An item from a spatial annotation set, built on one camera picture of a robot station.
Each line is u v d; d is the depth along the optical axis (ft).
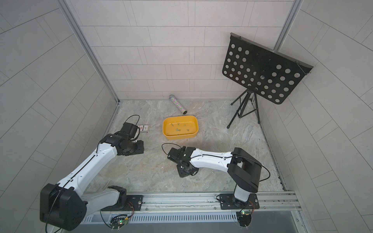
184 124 3.35
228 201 2.33
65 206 1.21
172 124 3.34
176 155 2.07
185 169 2.19
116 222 2.15
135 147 2.31
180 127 3.33
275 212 2.29
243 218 2.23
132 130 2.10
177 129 3.27
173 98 3.77
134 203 2.31
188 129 3.25
